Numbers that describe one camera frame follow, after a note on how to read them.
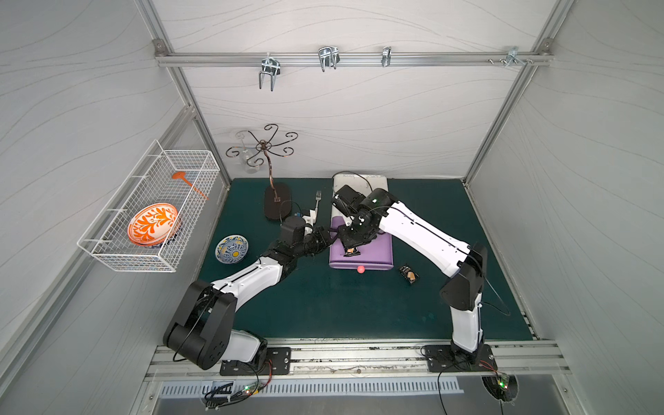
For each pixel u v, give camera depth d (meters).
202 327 0.42
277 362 0.74
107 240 0.57
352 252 0.78
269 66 0.78
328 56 0.77
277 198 1.11
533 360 0.78
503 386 0.71
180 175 0.78
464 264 0.47
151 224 0.64
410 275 0.90
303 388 0.70
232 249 0.96
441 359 0.74
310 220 0.79
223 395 0.71
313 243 0.75
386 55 0.79
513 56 0.77
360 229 0.64
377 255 0.80
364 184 0.64
